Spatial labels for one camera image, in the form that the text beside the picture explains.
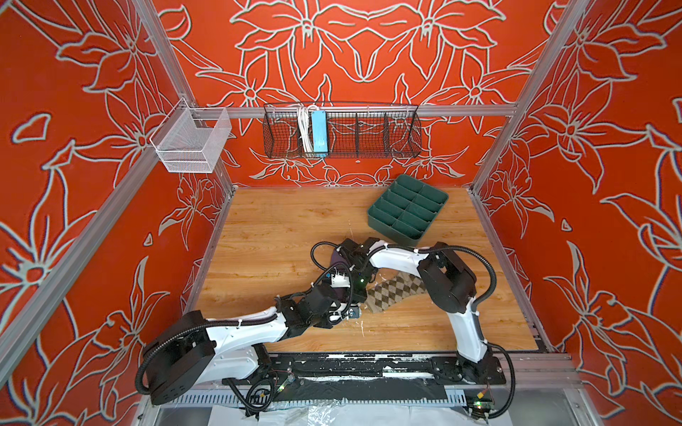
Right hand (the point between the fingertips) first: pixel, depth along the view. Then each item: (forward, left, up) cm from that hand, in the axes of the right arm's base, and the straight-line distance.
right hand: (342, 303), depth 86 cm
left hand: (+1, +2, +3) cm, 4 cm away
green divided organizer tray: (+35, -26, +6) cm, 44 cm away
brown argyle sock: (+5, -16, 0) cm, 17 cm away
